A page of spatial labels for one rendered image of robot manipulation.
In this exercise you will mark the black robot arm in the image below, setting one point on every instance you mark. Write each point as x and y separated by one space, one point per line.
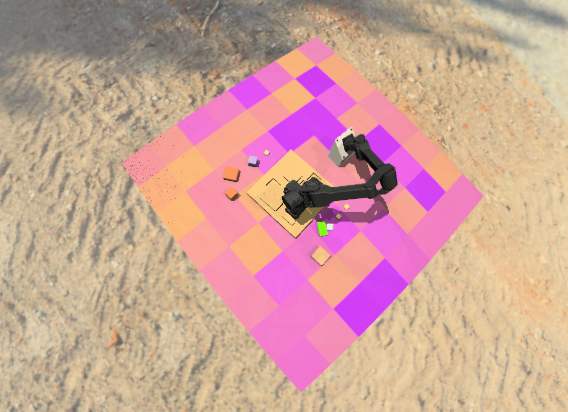
323 195

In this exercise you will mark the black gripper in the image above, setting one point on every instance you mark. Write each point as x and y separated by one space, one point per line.
297 211

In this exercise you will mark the brown rectangular block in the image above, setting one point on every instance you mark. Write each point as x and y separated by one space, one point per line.
320 256

